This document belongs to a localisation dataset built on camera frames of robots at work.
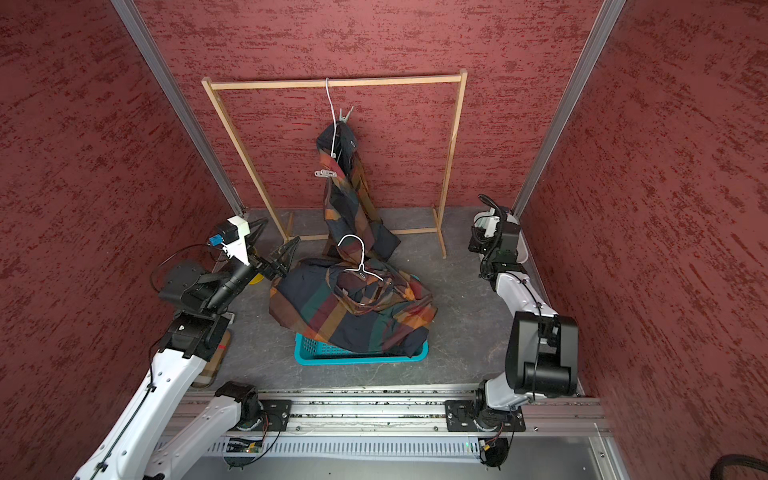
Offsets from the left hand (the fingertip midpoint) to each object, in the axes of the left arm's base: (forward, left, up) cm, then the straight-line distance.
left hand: (281, 234), depth 63 cm
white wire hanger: (+3, -16, -16) cm, 23 cm away
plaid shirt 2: (-3, -15, -28) cm, 31 cm away
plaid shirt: (+22, -12, -11) cm, 27 cm away
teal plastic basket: (-14, -2, -35) cm, 38 cm away
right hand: (+19, -50, -20) cm, 57 cm away
